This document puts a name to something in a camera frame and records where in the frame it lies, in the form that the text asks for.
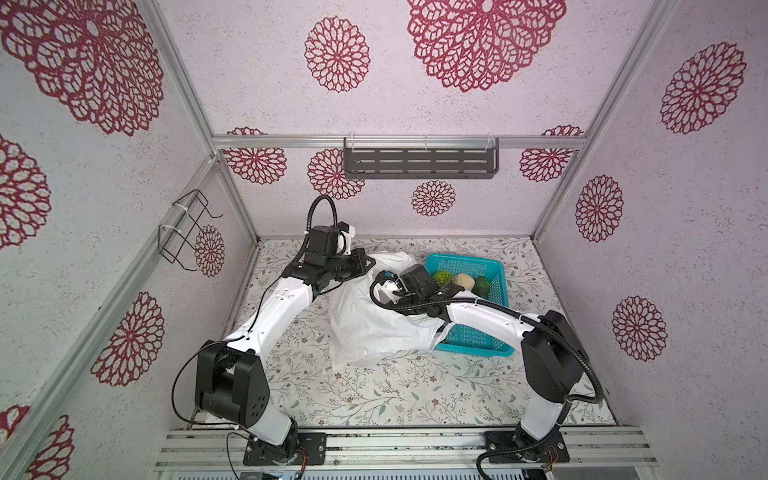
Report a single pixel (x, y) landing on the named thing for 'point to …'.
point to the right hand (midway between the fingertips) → (377, 310)
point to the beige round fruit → (465, 281)
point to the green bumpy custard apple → (443, 277)
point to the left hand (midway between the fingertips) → (374, 265)
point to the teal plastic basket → (464, 339)
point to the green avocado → (481, 286)
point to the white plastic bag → (361, 331)
